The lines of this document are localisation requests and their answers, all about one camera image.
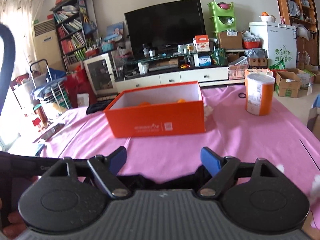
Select person's left hand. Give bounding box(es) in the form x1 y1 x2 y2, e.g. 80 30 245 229
3 210 27 239

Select orange shoe box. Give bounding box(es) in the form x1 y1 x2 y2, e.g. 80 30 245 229
104 81 206 138

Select white small freezer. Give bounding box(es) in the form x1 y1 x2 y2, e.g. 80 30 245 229
249 22 297 68

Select open cardboard box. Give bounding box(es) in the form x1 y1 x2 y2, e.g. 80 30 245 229
275 69 310 98

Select orange white cylindrical canister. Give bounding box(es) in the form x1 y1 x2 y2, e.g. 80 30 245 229
245 73 275 116

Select white wire trolley rack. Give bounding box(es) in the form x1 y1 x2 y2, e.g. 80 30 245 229
30 59 72 119

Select brown cardboard box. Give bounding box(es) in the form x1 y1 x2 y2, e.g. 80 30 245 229
217 31 242 49

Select green stacked plastic bins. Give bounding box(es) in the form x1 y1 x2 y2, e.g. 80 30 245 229
208 2 237 38

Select red paper bag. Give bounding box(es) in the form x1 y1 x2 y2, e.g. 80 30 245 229
63 69 97 108

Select white bowl with orange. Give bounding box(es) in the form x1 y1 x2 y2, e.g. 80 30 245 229
259 11 276 23

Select green snack bag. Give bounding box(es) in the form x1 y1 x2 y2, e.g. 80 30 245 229
211 48 228 66

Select black folded cloth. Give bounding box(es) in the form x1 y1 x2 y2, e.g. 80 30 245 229
86 99 113 115

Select white TV stand cabinet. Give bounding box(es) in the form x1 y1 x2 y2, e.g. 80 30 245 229
115 52 247 92

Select pink bed sheet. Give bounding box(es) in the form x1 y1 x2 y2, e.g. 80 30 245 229
41 86 319 228

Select white glass door cabinet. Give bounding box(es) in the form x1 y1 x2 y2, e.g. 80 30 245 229
84 52 117 96

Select white curtain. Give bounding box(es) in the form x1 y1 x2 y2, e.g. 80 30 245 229
1 0 44 79

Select black bookshelf with books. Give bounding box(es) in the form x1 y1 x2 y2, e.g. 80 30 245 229
50 0 96 70

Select black flat screen television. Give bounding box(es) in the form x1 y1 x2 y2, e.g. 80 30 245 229
124 0 206 59

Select beige standing air conditioner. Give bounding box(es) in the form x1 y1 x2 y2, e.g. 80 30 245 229
33 19 65 71

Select orange white medicine box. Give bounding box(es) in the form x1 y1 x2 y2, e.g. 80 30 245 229
193 35 210 52

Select wooden shelf unit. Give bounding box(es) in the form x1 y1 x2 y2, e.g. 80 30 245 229
278 0 317 33

